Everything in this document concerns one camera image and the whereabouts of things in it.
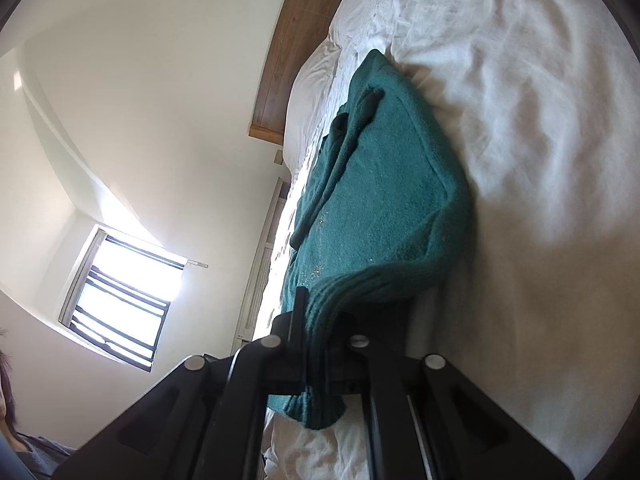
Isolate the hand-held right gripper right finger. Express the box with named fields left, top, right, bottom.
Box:
left=325, top=312, right=576, bottom=480

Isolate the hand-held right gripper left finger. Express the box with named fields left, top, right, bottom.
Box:
left=52, top=287, right=308, bottom=480

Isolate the green knit sweater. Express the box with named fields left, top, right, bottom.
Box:
left=266, top=49, right=473, bottom=431

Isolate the white bed sheet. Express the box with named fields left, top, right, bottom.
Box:
left=250, top=0, right=640, bottom=480

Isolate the person's upper body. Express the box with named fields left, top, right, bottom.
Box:
left=0, top=329, right=77, bottom=480

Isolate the wooden headboard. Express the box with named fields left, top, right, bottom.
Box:
left=248, top=0, right=358, bottom=143

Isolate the window with dark frame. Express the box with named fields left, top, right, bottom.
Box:
left=59, top=226, right=188, bottom=373

